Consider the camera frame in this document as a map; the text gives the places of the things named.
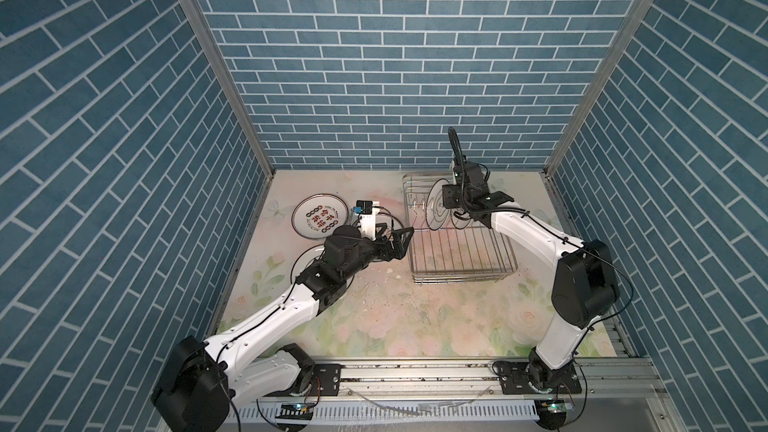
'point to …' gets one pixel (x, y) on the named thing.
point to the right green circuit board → (559, 407)
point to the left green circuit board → (295, 411)
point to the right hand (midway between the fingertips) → (449, 185)
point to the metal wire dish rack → (451, 255)
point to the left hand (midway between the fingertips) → (402, 229)
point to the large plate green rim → (317, 215)
